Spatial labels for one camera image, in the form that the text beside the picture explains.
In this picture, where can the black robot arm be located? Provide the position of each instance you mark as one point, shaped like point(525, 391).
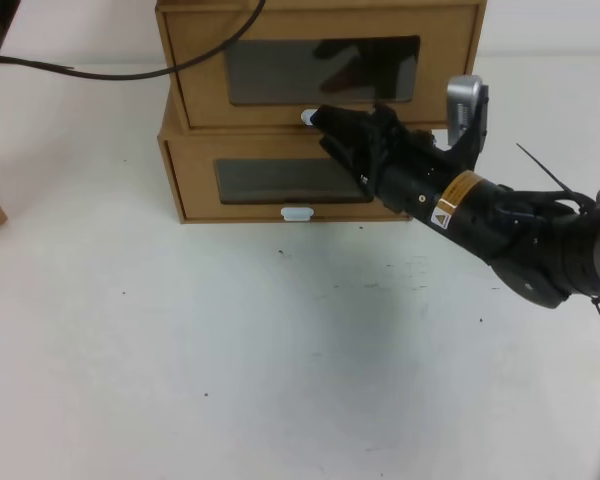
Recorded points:
point(543, 245)

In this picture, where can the cardboard drawer shoebox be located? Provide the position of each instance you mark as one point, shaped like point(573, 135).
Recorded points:
point(261, 64)
point(249, 175)

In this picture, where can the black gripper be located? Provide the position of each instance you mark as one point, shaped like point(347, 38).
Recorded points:
point(403, 168)

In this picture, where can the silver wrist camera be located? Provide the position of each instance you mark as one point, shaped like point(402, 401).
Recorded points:
point(467, 115)

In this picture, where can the white drawer handle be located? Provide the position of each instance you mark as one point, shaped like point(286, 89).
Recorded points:
point(297, 214)
point(307, 115)

